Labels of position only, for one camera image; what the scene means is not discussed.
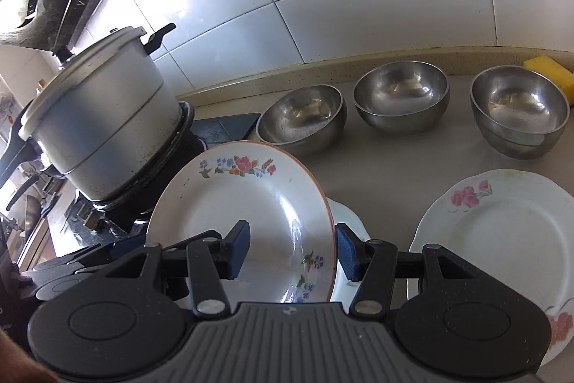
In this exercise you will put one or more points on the yellow green sponge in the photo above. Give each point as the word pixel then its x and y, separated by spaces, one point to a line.
pixel 559 75

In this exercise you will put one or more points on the white plate colourful flowers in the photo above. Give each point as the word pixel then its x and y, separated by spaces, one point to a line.
pixel 292 253

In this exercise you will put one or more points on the small white plate pink flowers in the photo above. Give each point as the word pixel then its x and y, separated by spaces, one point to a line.
pixel 346 284

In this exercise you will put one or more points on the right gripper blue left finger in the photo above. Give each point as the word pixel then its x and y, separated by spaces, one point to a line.
pixel 226 253

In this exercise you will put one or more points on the large white plate pink flowers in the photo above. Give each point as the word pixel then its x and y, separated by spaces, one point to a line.
pixel 517 226

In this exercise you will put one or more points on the person left hand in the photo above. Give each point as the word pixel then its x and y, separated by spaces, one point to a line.
pixel 18 367

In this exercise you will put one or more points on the aluminium pressure cooker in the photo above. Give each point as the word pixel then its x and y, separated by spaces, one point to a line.
pixel 102 119

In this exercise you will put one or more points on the steel bowl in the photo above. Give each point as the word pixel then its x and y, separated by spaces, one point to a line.
pixel 518 111
pixel 305 121
pixel 402 97

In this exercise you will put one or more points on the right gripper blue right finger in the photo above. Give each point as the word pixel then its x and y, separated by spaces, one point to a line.
pixel 371 260

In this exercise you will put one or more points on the black frying pan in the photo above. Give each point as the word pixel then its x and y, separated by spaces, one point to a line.
pixel 39 183

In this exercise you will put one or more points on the black gas stove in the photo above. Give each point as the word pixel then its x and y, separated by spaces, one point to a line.
pixel 129 211

